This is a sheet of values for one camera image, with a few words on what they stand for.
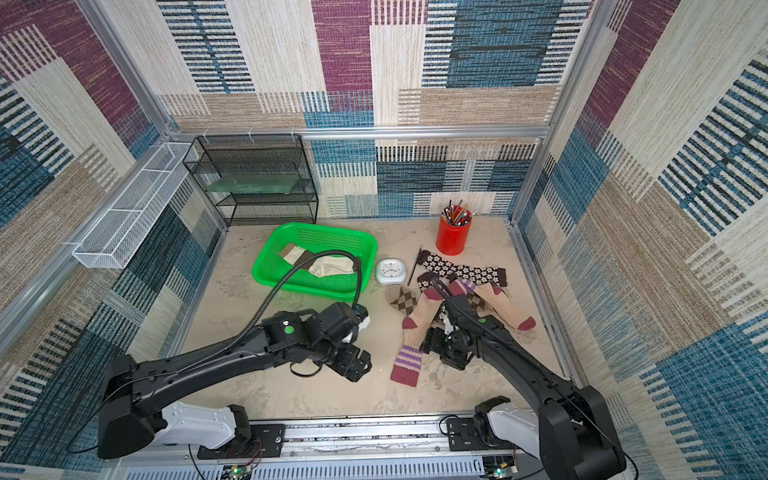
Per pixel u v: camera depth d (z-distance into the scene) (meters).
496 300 0.94
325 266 1.05
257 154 1.03
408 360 0.85
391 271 1.02
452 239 1.03
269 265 1.02
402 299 0.97
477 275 1.03
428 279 1.02
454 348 0.70
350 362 0.63
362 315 0.68
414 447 0.73
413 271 1.05
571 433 0.40
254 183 0.95
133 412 0.39
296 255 1.08
